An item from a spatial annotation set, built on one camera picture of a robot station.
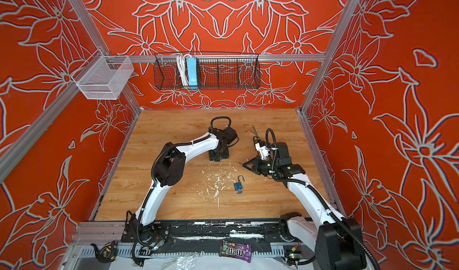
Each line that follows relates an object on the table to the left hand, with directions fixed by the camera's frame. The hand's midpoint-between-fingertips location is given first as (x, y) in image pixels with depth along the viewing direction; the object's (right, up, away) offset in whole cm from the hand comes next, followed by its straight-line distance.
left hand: (222, 156), depth 97 cm
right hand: (+9, -1, -19) cm, 21 cm away
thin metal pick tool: (+20, +14, +13) cm, 28 cm away
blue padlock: (+8, -12, -11) cm, 19 cm away
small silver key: (+9, -15, -13) cm, 22 cm away
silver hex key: (+18, +13, +13) cm, 26 cm away
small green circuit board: (+30, -34, -28) cm, 53 cm away
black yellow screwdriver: (+20, +9, +6) cm, 23 cm away
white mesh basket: (-62, +43, -3) cm, 76 cm away
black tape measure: (-43, -32, -30) cm, 62 cm away
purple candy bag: (+8, -32, -29) cm, 44 cm away
